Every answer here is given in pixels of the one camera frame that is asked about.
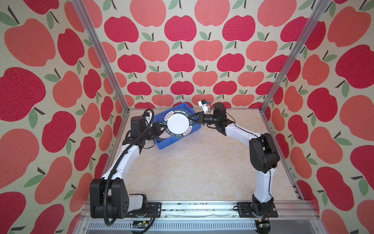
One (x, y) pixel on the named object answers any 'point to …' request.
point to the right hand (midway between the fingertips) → (190, 116)
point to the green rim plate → (179, 124)
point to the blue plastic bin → (158, 117)
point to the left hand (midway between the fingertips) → (169, 127)
